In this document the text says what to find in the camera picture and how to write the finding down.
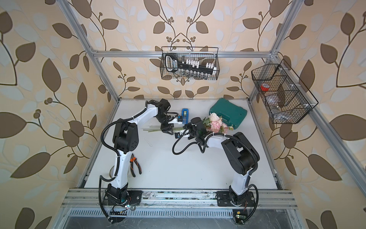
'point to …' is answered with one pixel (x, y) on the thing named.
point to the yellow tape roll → (110, 171)
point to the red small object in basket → (265, 87)
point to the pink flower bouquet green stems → (214, 123)
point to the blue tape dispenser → (185, 116)
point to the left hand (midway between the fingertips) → (170, 126)
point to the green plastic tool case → (231, 114)
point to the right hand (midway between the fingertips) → (186, 123)
